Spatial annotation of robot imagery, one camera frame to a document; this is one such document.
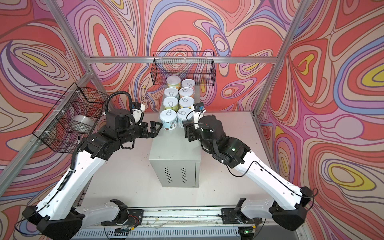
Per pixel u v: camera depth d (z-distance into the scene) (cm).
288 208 39
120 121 47
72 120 69
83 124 70
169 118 63
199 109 50
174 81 77
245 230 71
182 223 72
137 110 57
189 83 78
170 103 69
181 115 64
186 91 75
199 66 96
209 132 42
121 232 72
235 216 65
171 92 74
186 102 70
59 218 38
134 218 72
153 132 59
